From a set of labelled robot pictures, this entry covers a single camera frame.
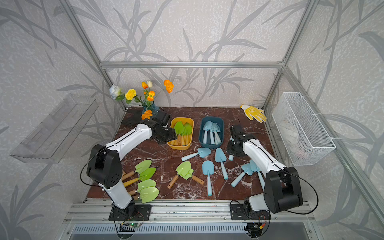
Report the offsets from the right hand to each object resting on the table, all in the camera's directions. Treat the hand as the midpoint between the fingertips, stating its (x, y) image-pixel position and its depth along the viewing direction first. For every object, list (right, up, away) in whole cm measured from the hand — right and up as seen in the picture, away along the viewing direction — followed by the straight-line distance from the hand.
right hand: (230, 150), depth 88 cm
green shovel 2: (-47, -18, -4) cm, 51 cm away
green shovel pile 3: (-33, +12, +17) cm, 39 cm away
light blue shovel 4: (+10, -11, -1) cm, 15 cm away
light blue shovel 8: (-9, +12, +17) cm, 23 cm away
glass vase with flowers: (-46, +29, -10) cm, 55 cm away
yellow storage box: (-26, +18, +20) cm, 38 cm away
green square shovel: (-27, -12, -1) cm, 29 cm away
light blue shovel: (-16, -2, +6) cm, 18 cm away
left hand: (-34, +7, +2) cm, 34 cm away
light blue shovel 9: (-6, +12, +18) cm, 22 cm away
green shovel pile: (-50, -14, -2) cm, 52 cm away
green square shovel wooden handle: (-25, -14, -2) cm, 29 cm away
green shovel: (-46, -22, -9) cm, 51 cm away
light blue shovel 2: (-5, -5, +6) cm, 9 cm away
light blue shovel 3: (-13, -12, +1) cm, 18 cm away
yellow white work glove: (+24, +24, +31) cm, 46 cm away
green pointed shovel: (-30, +8, +17) cm, 35 cm away
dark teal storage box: (-4, +18, +20) cm, 27 cm away
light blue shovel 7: (-12, +14, +17) cm, 25 cm away
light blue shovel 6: (0, -3, -3) cm, 5 cm away
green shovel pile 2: (-55, -11, +1) cm, 56 cm away
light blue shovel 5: (+14, -10, -1) cm, 17 cm away
